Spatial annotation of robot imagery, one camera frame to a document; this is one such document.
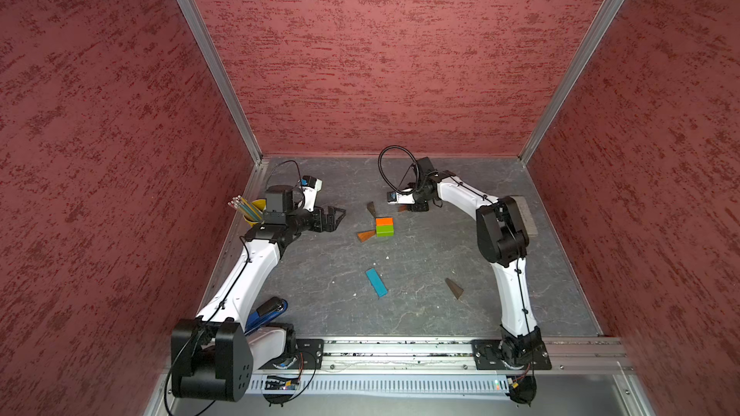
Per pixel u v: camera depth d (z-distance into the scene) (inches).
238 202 33.5
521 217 23.9
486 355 29.1
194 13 31.2
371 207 41.0
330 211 28.8
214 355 15.4
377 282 33.7
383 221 38.5
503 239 23.1
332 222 28.6
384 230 38.2
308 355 29.2
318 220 28.0
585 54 34.6
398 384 30.5
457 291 33.0
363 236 37.9
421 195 35.4
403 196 36.0
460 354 29.8
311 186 28.6
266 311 30.1
